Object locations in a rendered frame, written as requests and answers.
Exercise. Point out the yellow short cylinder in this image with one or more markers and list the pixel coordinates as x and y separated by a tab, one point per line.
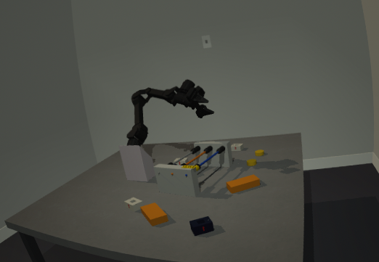
259	153
251	162

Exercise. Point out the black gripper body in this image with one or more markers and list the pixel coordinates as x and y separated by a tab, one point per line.
187	102

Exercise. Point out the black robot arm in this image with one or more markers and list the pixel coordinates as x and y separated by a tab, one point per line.
139	131

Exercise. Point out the orange rectangular block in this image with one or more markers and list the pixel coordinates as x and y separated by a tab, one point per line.
243	183
154	214

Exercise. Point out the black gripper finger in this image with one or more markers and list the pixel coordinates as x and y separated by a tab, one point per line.
198	98
206	111

